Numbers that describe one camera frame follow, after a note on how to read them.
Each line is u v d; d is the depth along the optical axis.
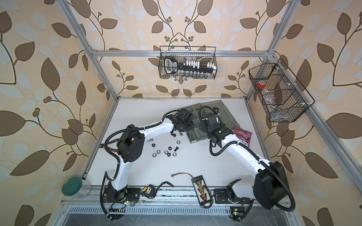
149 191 0.74
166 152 0.90
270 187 0.40
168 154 0.89
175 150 0.91
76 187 0.68
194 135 0.96
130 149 0.54
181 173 0.83
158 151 0.91
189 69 0.86
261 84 0.88
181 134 0.99
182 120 0.75
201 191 0.74
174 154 0.89
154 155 0.89
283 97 0.74
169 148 0.93
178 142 0.94
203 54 0.91
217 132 0.60
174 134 0.98
